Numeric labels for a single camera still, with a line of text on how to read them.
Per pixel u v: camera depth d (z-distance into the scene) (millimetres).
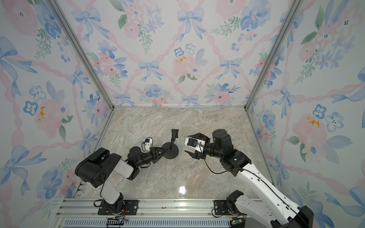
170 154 859
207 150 595
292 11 703
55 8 691
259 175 462
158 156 803
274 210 413
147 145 843
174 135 709
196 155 610
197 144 549
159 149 845
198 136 637
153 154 781
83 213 1718
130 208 736
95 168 485
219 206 742
